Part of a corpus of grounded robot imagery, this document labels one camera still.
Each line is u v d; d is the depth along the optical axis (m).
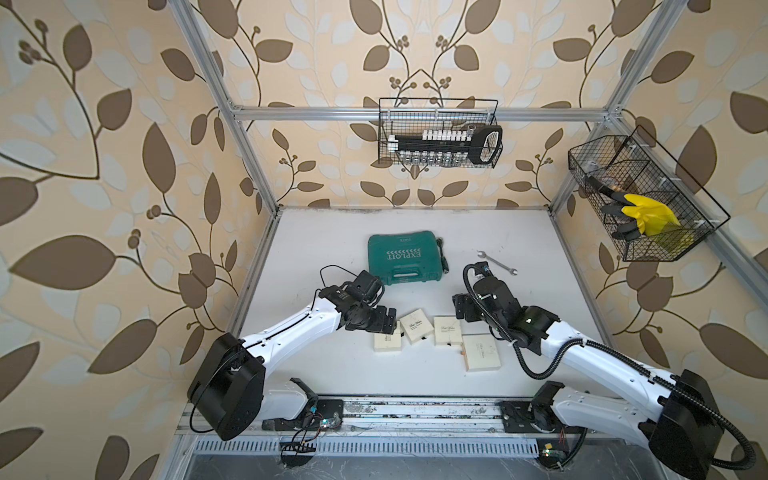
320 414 0.74
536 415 0.66
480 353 0.82
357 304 0.61
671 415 0.39
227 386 0.41
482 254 1.06
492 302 0.61
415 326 0.87
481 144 0.84
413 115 0.91
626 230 0.65
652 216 0.69
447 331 0.86
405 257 1.00
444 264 1.02
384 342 0.84
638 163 0.79
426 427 0.74
